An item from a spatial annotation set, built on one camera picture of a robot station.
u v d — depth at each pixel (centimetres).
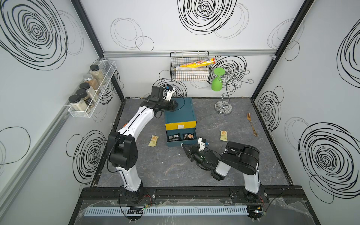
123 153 47
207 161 66
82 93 63
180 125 80
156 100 68
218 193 76
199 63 87
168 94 78
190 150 77
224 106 112
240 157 52
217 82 99
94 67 75
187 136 87
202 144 81
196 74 87
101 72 77
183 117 81
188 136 87
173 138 87
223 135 96
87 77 68
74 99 60
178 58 94
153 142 94
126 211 70
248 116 108
